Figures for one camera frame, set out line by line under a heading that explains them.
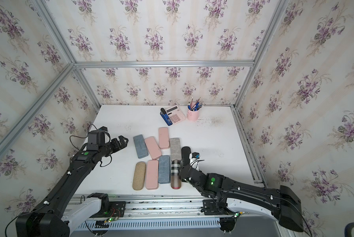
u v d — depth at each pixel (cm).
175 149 93
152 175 82
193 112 104
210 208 73
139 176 81
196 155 69
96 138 60
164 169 84
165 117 110
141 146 93
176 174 80
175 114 112
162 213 73
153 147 94
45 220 37
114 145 72
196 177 57
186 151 93
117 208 73
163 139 99
